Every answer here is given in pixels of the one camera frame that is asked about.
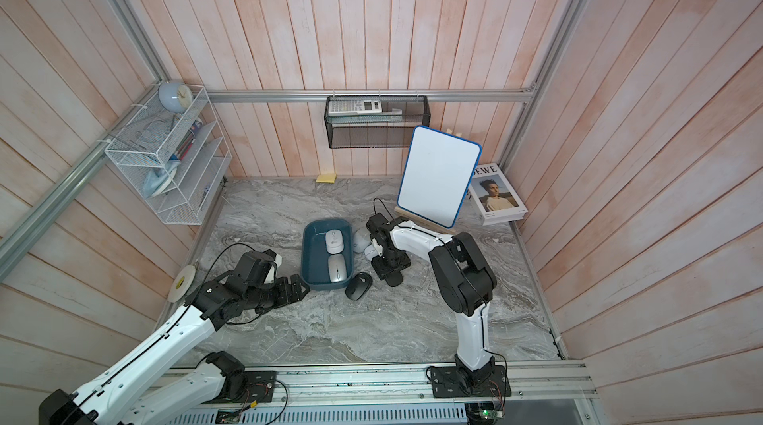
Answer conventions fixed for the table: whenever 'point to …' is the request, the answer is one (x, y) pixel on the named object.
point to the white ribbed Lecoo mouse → (334, 241)
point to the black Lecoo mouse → (358, 286)
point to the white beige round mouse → (361, 239)
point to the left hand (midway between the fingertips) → (296, 297)
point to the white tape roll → (183, 285)
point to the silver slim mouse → (337, 268)
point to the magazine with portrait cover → (493, 196)
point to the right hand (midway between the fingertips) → (389, 269)
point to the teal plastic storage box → (314, 257)
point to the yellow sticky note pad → (326, 178)
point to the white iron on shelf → (159, 178)
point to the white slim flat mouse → (371, 252)
